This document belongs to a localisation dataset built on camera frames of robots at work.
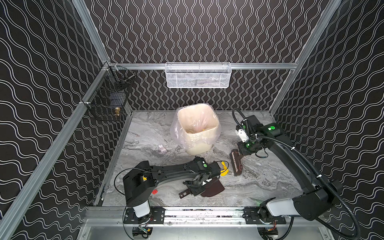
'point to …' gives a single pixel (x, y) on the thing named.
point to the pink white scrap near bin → (162, 149)
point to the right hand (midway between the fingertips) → (243, 150)
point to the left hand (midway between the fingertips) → (196, 193)
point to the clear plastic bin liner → (176, 132)
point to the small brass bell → (117, 110)
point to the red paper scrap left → (154, 191)
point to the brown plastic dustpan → (213, 187)
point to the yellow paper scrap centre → (225, 167)
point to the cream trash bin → (198, 123)
